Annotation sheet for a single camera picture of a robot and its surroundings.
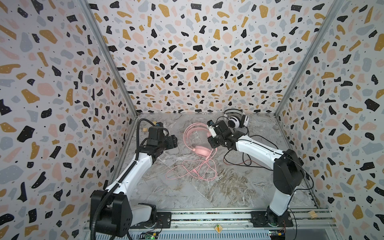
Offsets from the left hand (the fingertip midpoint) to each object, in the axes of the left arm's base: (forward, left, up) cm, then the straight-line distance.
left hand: (172, 137), depth 84 cm
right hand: (+3, -21, -3) cm, 22 cm away
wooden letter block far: (+1, +7, +12) cm, 14 cm away
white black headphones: (+23, -43, -10) cm, 49 cm away
